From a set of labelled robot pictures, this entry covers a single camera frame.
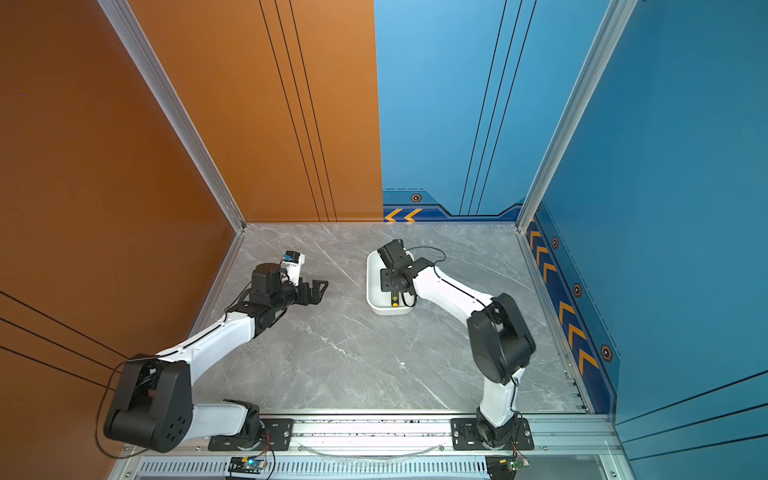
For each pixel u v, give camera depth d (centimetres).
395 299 96
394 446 73
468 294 53
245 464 71
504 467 70
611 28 71
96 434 45
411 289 63
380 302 96
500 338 48
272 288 70
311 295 80
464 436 72
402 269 69
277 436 74
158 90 81
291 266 78
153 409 42
